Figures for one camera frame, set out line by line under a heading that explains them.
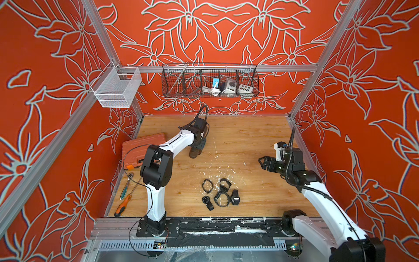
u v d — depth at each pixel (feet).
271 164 2.34
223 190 2.73
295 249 2.28
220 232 2.39
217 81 2.75
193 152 2.95
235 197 2.49
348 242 1.27
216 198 2.57
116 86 3.02
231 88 2.96
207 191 2.74
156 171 1.68
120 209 2.53
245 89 3.09
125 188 2.80
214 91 2.80
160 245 2.34
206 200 2.65
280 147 2.39
